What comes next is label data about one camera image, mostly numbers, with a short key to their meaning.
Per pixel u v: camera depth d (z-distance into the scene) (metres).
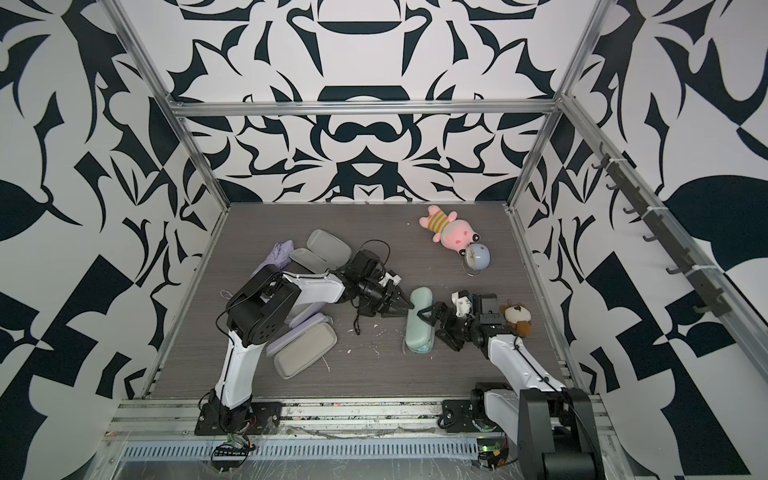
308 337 0.84
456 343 0.79
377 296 0.83
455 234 1.03
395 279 0.89
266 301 0.55
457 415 0.75
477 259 0.96
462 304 0.83
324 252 1.05
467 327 0.73
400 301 0.85
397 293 0.84
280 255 0.99
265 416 0.74
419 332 0.82
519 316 0.89
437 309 0.78
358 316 0.91
